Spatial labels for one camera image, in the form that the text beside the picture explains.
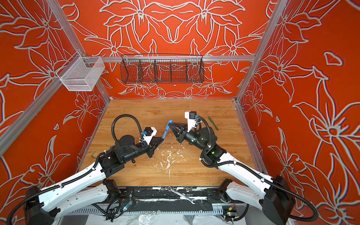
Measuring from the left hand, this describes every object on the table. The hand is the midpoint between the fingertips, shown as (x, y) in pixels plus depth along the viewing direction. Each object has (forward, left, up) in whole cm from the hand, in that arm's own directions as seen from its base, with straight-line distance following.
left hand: (162, 137), depth 68 cm
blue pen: (0, -1, +2) cm, 2 cm away
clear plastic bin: (+41, +60, +7) cm, 73 cm away
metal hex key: (0, +48, -26) cm, 55 cm away
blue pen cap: (+2, -3, +6) cm, 7 cm away
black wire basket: (+54, +9, +4) cm, 55 cm away
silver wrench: (-22, -16, -25) cm, 37 cm away
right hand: (+1, -3, +8) cm, 8 cm away
